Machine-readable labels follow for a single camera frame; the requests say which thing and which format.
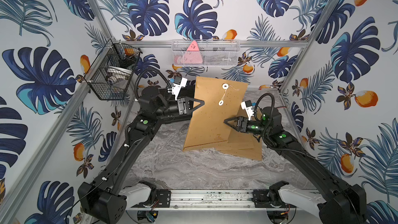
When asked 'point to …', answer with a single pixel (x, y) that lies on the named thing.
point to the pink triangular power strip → (193, 55)
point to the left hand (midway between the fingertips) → (203, 101)
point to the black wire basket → (110, 77)
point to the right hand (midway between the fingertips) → (226, 121)
